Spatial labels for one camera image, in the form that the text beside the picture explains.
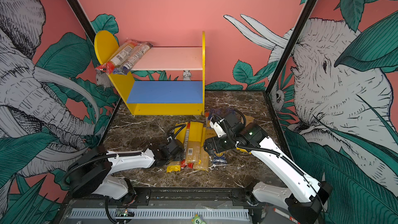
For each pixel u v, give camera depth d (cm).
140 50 80
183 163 82
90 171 43
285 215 69
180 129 69
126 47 81
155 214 70
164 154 66
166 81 118
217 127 63
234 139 48
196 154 83
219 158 84
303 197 38
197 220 67
